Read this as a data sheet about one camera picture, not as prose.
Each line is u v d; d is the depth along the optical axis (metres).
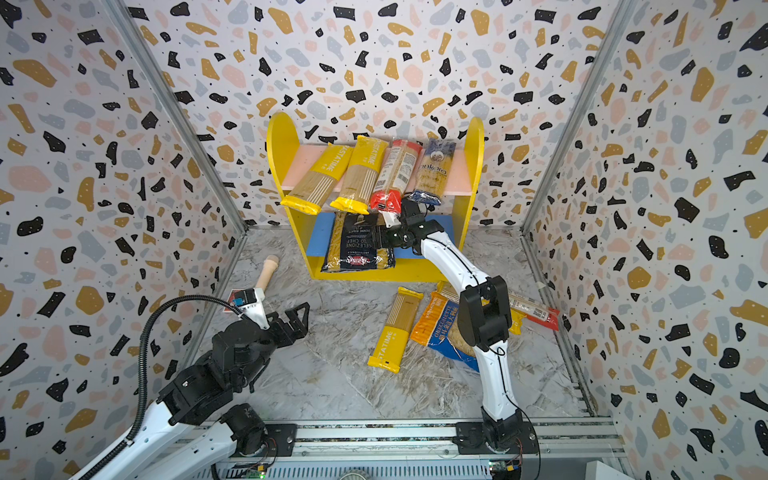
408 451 0.73
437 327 0.90
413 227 0.73
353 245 0.90
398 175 0.73
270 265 1.06
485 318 0.56
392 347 0.89
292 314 0.63
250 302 0.59
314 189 0.71
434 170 0.76
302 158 0.82
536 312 0.94
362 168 0.76
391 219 0.84
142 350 0.46
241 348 0.49
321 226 1.04
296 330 0.63
